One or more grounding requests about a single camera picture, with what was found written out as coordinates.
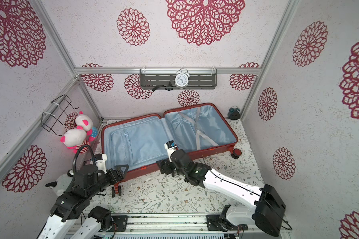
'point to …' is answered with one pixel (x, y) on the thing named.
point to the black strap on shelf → (168, 87)
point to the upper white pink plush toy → (85, 122)
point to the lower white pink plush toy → (74, 139)
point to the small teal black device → (234, 113)
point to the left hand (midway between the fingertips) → (124, 169)
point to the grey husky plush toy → (60, 186)
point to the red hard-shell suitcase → (133, 142)
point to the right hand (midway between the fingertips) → (161, 159)
